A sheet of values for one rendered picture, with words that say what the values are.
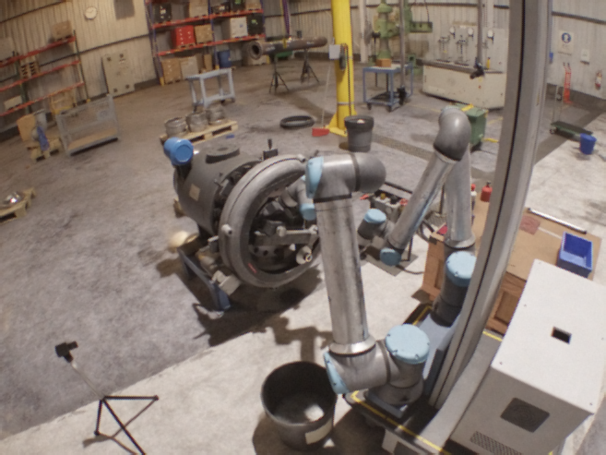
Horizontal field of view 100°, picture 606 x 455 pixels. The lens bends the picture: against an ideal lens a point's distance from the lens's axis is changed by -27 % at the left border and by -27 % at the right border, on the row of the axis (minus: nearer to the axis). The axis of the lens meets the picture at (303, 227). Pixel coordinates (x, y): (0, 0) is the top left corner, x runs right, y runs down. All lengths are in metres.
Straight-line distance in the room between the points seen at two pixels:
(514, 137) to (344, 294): 0.61
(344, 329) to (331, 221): 0.32
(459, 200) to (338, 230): 0.63
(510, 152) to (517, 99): 0.12
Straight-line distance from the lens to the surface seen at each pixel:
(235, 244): 1.67
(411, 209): 1.32
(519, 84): 0.75
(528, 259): 2.06
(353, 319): 1.02
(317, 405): 1.66
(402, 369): 1.12
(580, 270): 1.99
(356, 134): 4.43
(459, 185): 1.41
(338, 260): 0.97
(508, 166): 0.80
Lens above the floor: 1.59
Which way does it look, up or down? 32 degrees down
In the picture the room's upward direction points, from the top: 5 degrees counter-clockwise
